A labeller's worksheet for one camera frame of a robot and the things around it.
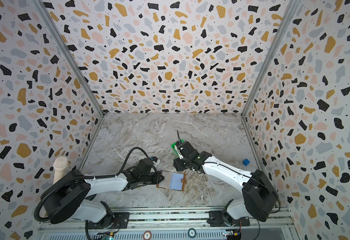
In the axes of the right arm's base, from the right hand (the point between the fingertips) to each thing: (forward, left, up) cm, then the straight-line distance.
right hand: (176, 161), depth 82 cm
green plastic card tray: (+18, +4, -13) cm, 23 cm away
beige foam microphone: (-12, +45, +20) cm, 51 cm away
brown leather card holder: (-8, +2, -10) cm, 13 cm away
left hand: (-6, +5, -8) cm, 11 cm away
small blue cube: (+6, -44, -12) cm, 46 cm away
